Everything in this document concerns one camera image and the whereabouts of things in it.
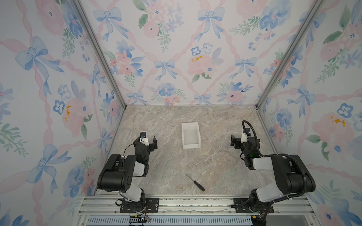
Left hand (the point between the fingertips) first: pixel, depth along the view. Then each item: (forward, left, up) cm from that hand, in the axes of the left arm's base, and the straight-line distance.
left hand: (148, 136), depth 92 cm
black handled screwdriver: (-28, -33, -8) cm, 44 cm away
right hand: (+2, -61, -1) cm, 61 cm away
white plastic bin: (+6, -29, -8) cm, 30 cm away
